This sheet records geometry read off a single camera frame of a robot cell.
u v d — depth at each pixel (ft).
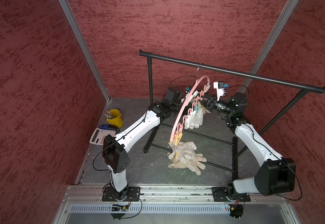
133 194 2.43
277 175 1.35
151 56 1.72
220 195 2.41
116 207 2.37
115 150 1.43
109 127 3.14
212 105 2.10
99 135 3.09
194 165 2.68
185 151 2.81
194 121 2.66
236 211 2.32
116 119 3.12
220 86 2.05
